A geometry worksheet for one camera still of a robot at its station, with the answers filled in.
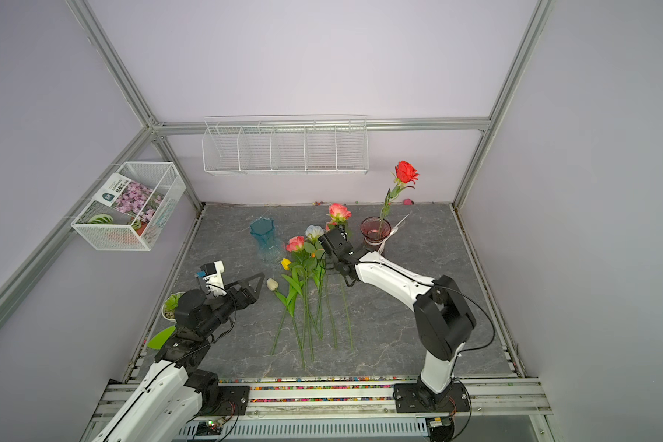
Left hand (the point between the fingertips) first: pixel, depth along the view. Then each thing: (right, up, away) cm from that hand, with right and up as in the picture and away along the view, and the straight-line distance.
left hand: (257, 279), depth 77 cm
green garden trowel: (-34, -21, +9) cm, 41 cm away
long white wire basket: (+6, +46, +23) cm, 51 cm away
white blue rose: (+14, +13, +27) cm, 33 cm away
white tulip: (+1, -4, +14) cm, 14 cm away
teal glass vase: (-2, +7, +19) cm, 20 cm away
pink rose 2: (+7, +9, +25) cm, 27 cm away
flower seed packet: (-34, +23, -3) cm, 41 cm away
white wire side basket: (-30, +13, -8) cm, 34 cm away
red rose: (+43, +30, +1) cm, 52 cm away
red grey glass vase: (+35, +14, +12) cm, 40 cm away
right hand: (+22, +4, +13) cm, 26 cm away
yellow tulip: (+7, -10, +14) cm, 18 cm away
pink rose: (+23, +20, +17) cm, 35 cm away
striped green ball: (-39, +17, -6) cm, 43 cm away
